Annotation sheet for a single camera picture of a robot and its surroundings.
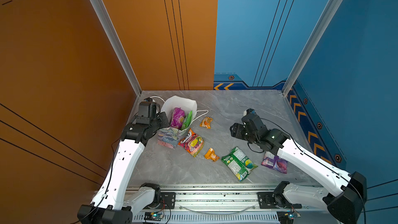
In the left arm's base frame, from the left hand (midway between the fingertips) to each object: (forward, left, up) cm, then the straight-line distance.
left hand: (165, 115), depth 76 cm
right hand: (-4, -35, -6) cm, 35 cm away
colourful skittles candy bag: (-5, -13, -21) cm, 25 cm away
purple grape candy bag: (+7, -4, -12) cm, 15 cm away
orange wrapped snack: (-11, -23, -23) cm, 34 cm away
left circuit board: (-39, +3, -25) cm, 47 cm away
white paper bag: (-7, -2, -8) cm, 11 cm away
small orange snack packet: (+11, -20, -22) cm, 32 cm away
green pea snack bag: (-16, -38, -22) cm, 47 cm away
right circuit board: (-38, -58, -26) cm, 74 cm away
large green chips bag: (+1, -10, -6) cm, 12 cm away
